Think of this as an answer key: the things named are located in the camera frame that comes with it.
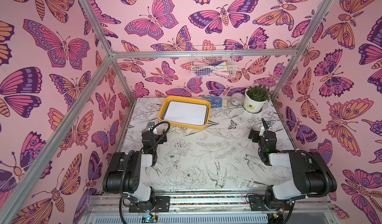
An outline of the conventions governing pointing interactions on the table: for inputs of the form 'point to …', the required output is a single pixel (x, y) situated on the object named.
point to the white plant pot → (251, 105)
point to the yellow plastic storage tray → (205, 100)
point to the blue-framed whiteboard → (186, 113)
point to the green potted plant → (259, 92)
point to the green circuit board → (146, 219)
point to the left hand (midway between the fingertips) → (157, 129)
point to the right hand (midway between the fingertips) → (261, 129)
